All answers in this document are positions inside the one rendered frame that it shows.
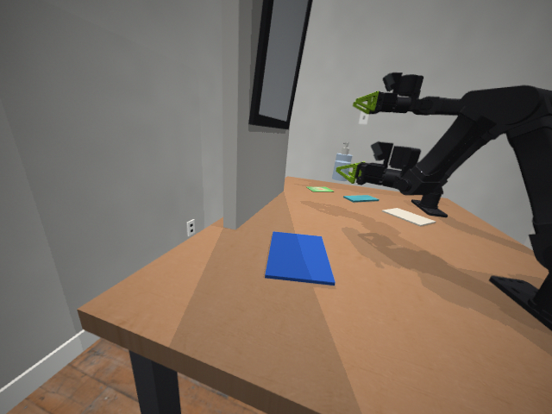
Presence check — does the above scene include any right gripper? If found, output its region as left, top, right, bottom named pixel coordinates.
left=353, top=91, right=397, bottom=115

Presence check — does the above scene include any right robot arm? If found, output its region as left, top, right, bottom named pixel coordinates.
left=383, top=72, right=502, bottom=217

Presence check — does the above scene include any blue flat rectangular panel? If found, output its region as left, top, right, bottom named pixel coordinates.
left=265, top=232, right=336, bottom=285

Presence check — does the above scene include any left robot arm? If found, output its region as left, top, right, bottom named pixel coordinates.
left=365, top=85, right=552, bottom=331

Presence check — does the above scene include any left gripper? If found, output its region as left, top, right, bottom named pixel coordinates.
left=336, top=161, right=384, bottom=185

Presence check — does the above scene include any teal flat rectangular panel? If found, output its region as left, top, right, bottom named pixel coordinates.
left=343, top=195, right=379, bottom=203

